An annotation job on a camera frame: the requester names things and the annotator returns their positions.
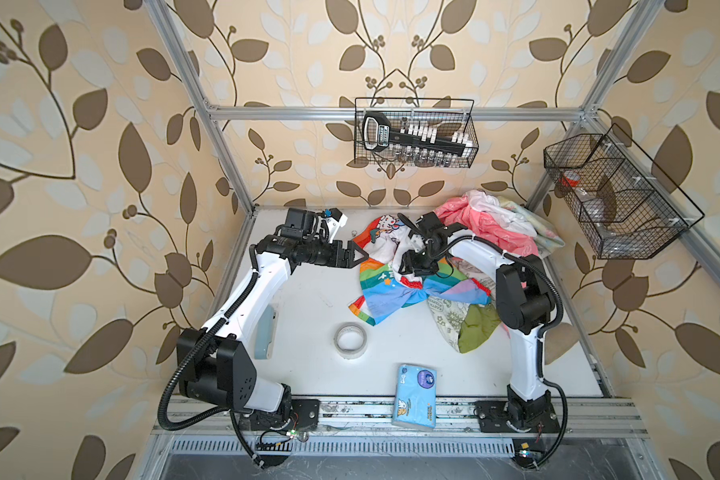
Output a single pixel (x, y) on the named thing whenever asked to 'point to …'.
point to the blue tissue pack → (415, 400)
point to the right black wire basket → (620, 200)
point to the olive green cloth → (479, 324)
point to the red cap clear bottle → (571, 180)
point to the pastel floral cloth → (548, 238)
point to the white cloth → (489, 204)
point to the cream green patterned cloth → (449, 315)
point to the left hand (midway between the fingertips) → (358, 253)
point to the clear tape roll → (350, 340)
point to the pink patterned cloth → (490, 229)
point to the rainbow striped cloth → (381, 242)
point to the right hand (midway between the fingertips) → (407, 273)
